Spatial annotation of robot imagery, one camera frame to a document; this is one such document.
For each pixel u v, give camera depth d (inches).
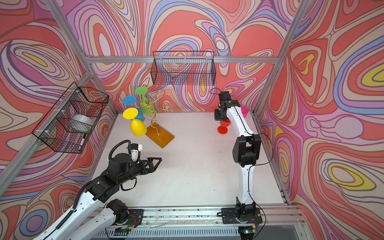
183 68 38.8
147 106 32.4
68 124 27.4
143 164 24.7
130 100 31.4
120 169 21.0
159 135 41.2
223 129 42.4
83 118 28.9
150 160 25.3
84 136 29.4
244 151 22.6
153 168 25.1
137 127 31.3
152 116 35.2
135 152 26.0
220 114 32.5
